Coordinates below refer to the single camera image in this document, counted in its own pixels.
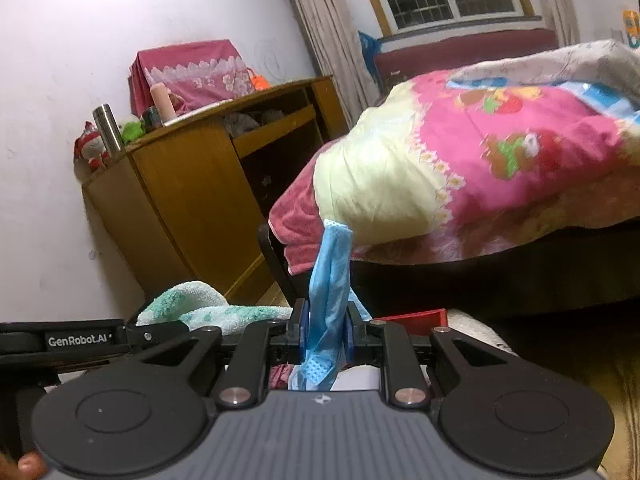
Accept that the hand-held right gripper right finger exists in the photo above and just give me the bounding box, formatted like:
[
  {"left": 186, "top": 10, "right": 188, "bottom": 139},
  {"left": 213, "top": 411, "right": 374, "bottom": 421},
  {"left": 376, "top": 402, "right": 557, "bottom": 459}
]
[{"left": 345, "top": 304, "right": 523, "bottom": 408}]

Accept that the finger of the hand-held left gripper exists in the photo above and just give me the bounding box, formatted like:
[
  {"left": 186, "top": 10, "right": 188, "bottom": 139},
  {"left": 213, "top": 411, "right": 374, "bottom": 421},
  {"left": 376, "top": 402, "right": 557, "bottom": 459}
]
[{"left": 125, "top": 322, "right": 201, "bottom": 349}]

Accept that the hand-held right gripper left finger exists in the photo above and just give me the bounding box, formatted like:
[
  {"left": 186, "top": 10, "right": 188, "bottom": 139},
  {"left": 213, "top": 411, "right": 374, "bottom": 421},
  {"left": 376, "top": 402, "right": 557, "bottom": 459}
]
[{"left": 117, "top": 299, "right": 312, "bottom": 408}]

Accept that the blue face mask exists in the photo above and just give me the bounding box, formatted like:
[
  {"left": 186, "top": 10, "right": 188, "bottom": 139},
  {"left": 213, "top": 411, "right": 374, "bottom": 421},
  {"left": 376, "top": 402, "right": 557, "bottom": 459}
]
[{"left": 287, "top": 218, "right": 374, "bottom": 392}]

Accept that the green white towel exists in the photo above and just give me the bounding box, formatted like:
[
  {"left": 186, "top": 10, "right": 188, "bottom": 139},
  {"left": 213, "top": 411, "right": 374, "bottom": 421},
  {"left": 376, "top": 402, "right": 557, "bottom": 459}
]
[{"left": 136, "top": 281, "right": 295, "bottom": 337}]

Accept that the red box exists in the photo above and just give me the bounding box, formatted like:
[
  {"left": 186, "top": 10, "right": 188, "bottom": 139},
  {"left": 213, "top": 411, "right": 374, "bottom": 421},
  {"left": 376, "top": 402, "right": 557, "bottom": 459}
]
[{"left": 372, "top": 308, "right": 449, "bottom": 337}]

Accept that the person's left hand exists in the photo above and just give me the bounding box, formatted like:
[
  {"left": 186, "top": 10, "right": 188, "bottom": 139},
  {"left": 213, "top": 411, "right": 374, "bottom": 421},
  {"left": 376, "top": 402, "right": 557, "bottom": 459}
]
[{"left": 0, "top": 451, "right": 49, "bottom": 480}]

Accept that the pink floral bedsheet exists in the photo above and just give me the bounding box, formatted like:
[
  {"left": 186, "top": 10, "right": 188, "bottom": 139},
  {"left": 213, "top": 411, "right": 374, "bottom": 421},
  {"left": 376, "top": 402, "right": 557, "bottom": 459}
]
[{"left": 268, "top": 175, "right": 640, "bottom": 277}]

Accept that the wooden desk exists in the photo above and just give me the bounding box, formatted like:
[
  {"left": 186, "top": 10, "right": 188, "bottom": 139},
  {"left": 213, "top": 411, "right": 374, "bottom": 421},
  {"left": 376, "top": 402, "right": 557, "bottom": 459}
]
[{"left": 81, "top": 75, "right": 351, "bottom": 309}]

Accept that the dark wooden bed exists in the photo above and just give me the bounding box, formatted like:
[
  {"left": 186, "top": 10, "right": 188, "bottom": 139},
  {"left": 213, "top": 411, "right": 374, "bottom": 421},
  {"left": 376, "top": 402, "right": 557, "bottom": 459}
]
[{"left": 257, "top": 27, "right": 640, "bottom": 322}]

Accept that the red santa doll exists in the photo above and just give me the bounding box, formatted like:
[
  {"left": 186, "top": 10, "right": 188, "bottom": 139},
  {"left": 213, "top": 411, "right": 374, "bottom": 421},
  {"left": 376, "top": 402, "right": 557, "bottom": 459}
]
[{"left": 74, "top": 121, "right": 111, "bottom": 174}]

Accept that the green toy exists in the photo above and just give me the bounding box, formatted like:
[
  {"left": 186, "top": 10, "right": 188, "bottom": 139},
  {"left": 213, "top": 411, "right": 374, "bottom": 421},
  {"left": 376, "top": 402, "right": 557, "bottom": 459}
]
[{"left": 117, "top": 114, "right": 147, "bottom": 144}]

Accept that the steel thermos flask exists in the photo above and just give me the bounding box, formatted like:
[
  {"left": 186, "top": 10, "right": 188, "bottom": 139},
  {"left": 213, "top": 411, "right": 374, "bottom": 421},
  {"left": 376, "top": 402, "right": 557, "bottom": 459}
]
[{"left": 92, "top": 103, "right": 124, "bottom": 159}]

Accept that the grey cloth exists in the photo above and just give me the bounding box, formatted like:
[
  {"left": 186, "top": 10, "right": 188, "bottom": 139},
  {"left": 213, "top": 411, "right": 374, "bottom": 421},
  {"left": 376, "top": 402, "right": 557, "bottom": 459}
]
[{"left": 222, "top": 109, "right": 291, "bottom": 134}]

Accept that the pink cartoon quilt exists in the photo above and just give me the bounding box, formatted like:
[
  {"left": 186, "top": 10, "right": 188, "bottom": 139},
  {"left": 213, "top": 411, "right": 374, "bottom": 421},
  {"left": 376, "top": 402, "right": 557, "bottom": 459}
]
[{"left": 312, "top": 67, "right": 640, "bottom": 252}]

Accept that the pink bottle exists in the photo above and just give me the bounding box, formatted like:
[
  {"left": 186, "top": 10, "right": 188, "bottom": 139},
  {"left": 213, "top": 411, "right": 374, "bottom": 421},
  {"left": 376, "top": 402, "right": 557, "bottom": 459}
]
[{"left": 150, "top": 82, "right": 176, "bottom": 126}]

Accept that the pink lace cloth cover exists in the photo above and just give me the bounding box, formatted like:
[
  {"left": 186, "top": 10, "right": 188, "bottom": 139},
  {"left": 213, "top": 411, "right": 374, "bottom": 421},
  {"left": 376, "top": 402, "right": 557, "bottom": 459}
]
[{"left": 129, "top": 39, "right": 257, "bottom": 117}]

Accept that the blue bag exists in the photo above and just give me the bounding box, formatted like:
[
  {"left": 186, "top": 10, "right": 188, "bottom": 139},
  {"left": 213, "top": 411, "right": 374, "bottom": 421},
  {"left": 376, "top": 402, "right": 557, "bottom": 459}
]
[{"left": 357, "top": 30, "right": 384, "bottom": 97}]

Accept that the beige floral curtain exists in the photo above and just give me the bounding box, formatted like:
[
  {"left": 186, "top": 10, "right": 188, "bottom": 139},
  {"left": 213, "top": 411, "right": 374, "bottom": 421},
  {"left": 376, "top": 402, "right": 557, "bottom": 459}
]
[
  {"left": 525, "top": 0, "right": 582, "bottom": 47},
  {"left": 277, "top": 0, "right": 382, "bottom": 127}
]

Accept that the white blue patterned sheet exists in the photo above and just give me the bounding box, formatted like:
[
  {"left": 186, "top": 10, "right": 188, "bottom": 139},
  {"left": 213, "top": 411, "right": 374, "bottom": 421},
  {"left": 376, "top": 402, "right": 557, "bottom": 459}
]
[{"left": 447, "top": 40, "right": 640, "bottom": 127}]

